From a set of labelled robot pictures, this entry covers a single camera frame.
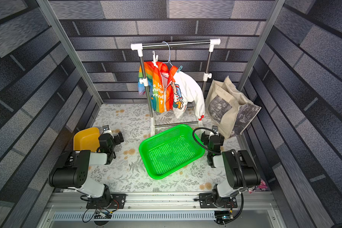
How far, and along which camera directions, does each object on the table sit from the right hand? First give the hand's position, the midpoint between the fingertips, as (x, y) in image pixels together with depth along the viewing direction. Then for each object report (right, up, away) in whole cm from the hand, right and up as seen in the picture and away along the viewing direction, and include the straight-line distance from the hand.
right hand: (212, 132), depth 93 cm
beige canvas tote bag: (+10, +16, -1) cm, 19 cm away
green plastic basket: (-29, -13, -1) cm, 32 cm away
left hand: (-67, 0, +1) cm, 67 cm away
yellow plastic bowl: (-87, -6, +5) cm, 88 cm away
